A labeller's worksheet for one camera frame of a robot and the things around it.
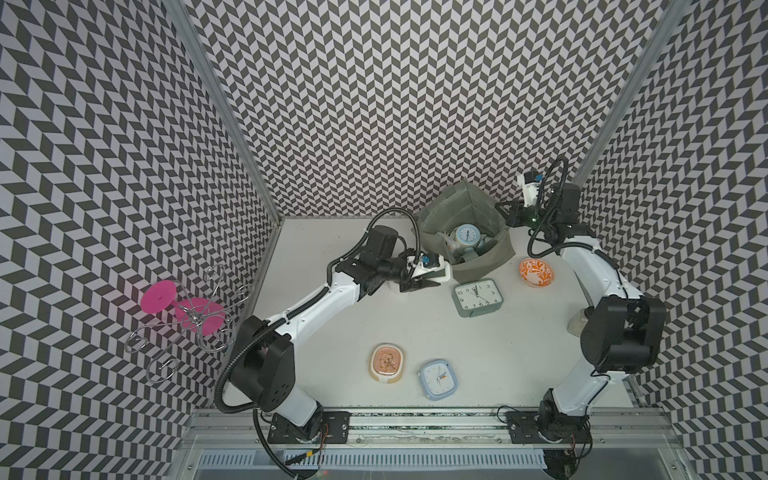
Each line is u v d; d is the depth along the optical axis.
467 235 0.98
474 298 0.94
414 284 0.68
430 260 0.64
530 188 0.75
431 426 0.75
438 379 0.78
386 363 0.81
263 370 0.42
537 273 0.99
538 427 0.73
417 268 0.64
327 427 0.71
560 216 0.66
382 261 0.63
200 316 0.59
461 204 0.96
